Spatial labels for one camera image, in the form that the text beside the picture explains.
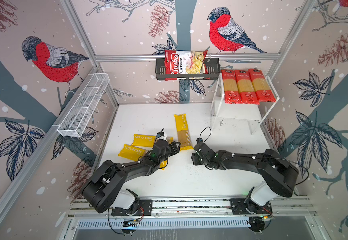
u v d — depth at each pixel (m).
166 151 0.71
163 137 0.81
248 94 0.76
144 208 0.73
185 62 0.88
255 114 0.96
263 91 0.78
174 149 0.78
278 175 0.44
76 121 0.71
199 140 0.83
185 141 0.96
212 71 0.93
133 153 0.92
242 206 0.73
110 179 0.44
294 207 0.76
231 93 0.76
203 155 0.69
